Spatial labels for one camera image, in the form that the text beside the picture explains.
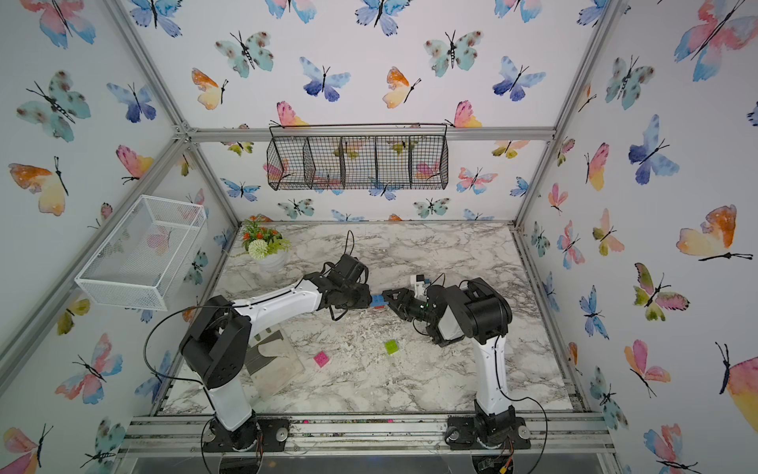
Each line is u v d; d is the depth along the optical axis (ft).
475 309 1.88
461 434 2.42
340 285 2.26
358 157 3.22
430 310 2.72
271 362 2.77
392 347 2.88
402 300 2.90
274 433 2.43
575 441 2.41
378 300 3.13
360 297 2.69
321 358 2.79
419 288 3.06
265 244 3.05
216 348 1.55
